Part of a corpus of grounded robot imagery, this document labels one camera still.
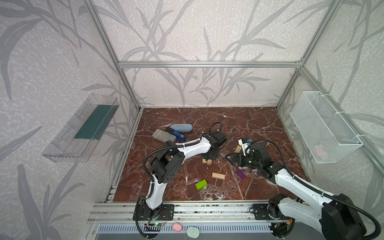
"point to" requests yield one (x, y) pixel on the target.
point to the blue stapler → (179, 136)
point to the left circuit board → (153, 227)
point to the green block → (201, 184)
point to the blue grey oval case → (182, 127)
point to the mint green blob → (193, 232)
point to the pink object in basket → (320, 150)
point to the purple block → (240, 173)
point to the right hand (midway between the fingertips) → (230, 152)
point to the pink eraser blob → (177, 227)
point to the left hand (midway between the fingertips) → (214, 153)
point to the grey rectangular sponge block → (163, 136)
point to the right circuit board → (280, 229)
